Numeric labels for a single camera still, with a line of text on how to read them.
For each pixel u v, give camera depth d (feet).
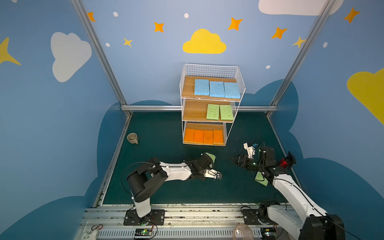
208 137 3.42
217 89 2.46
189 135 3.44
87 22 2.41
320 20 2.42
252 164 2.34
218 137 3.44
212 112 2.83
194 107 2.98
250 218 2.45
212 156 3.17
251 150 2.50
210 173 2.53
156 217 2.41
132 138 3.35
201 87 2.46
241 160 2.41
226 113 2.80
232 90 2.41
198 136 3.42
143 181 1.53
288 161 2.68
